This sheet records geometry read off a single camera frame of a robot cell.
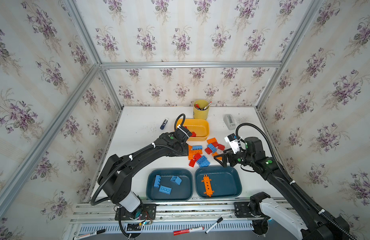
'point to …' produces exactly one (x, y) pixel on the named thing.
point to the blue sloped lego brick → (176, 179)
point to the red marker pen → (188, 230)
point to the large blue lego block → (202, 161)
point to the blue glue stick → (164, 123)
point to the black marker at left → (86, 235)
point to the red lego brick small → (192, 163)
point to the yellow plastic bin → (200, 126)
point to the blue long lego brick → (212, 148)
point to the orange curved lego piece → (215, 153)
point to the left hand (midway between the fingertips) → (183, 150)
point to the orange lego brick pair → (191, 152)
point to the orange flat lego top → (211, 141)
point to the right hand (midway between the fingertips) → (219, 155)
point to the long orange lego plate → (208, 185)
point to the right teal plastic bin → (214, 181)
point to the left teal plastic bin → (170, 184)
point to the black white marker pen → (220, 219)
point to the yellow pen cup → (201, 109)
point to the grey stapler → (229, 121)
